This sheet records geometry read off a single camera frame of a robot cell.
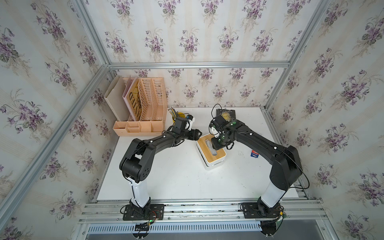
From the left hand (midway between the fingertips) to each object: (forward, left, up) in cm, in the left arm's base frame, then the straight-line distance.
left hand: (198, 133), depth 93 cm
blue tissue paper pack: (-13, -8, 0) cm, 16 cm away
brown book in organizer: (+19, +42, +9) cm, 47 cm away
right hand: (-10, -11, +2) cm, 15 cm away
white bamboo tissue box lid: (-16, -6, +2) cm, 17 cm away
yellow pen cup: (+14, +11, +2) cm, 18 cm away
